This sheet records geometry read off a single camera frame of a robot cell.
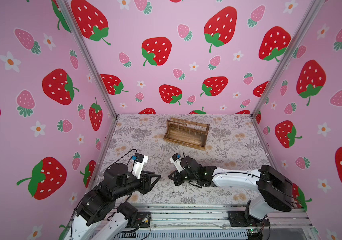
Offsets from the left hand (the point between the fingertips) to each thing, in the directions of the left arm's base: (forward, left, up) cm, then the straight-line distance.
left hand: (158, 175), depth 63 cm
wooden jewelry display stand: (+44, -15, -25) cm, 53 cm away
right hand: (+8, -4, -16) cm, 18 cm away
